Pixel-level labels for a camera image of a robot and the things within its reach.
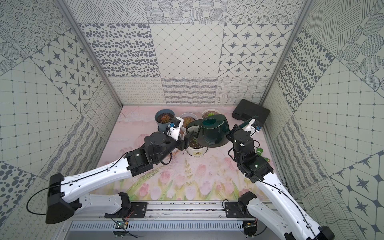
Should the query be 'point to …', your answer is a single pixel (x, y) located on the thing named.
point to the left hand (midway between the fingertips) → (186, 124)
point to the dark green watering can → (214, 130)
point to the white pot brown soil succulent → (210, 112)
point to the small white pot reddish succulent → (188, 117)
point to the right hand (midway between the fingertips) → (235, 127)
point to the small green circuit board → (124, 224)
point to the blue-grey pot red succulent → (162, 117)
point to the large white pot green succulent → (195, 148)
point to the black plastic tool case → (245, 110)
